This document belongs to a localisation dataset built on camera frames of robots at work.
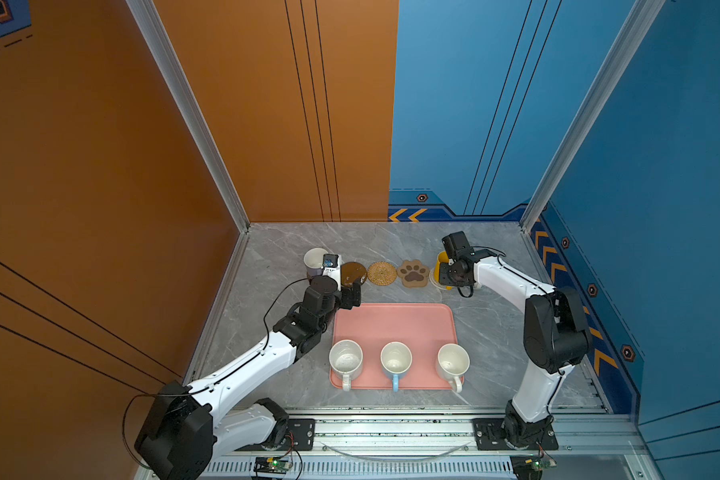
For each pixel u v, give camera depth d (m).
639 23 0.71
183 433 0.40
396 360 0.85
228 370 0.47
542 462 0.70
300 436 0.74
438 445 0.72
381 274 1.05
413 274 1.05
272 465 0.71
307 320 0.61
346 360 0.85
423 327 0.92
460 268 0.69
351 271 1.06
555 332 0.49
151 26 0.71
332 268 0.68
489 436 0.72
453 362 0.84
